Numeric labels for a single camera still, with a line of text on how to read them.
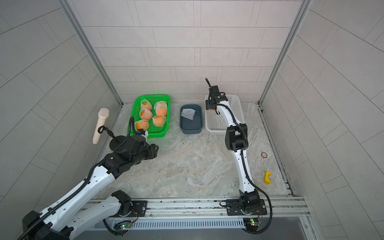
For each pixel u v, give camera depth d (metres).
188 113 1.03
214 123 1.05
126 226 0.65
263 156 0.89
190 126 1.05
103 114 0.74
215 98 0.79
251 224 0.68
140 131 0.67
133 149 0.55
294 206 0.73
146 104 1.05
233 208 0.71
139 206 0.71
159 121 0.99
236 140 0.65
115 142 0.92
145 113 1.00
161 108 1.01
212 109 0.98
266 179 0.79
